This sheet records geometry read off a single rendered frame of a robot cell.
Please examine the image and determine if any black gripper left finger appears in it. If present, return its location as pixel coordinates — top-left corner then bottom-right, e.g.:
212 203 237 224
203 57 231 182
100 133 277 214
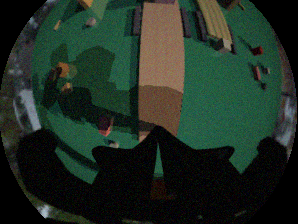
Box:
92 125 160 192

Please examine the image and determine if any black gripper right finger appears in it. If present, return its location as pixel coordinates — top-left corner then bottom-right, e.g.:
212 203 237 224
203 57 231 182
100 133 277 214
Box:
158 125 235 197

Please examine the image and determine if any tan strip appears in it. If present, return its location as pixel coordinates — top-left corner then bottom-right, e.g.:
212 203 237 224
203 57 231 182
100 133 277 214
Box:
138 0 185 143

